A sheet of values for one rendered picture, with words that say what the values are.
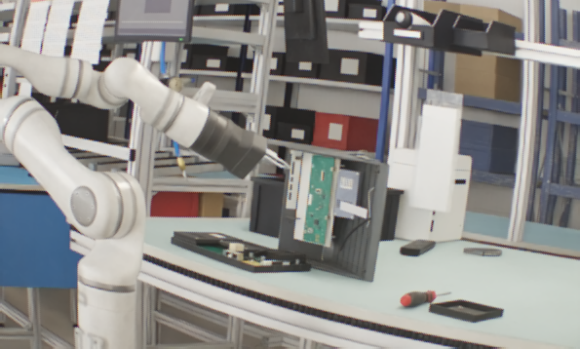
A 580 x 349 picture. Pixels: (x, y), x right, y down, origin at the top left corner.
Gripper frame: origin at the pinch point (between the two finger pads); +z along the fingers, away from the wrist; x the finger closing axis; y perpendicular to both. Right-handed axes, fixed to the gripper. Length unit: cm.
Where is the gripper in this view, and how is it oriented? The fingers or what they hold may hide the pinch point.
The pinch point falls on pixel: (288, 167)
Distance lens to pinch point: 174.6
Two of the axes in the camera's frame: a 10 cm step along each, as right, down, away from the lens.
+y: -0.5, 6.4, -7.6
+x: 5.6, -6.2, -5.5
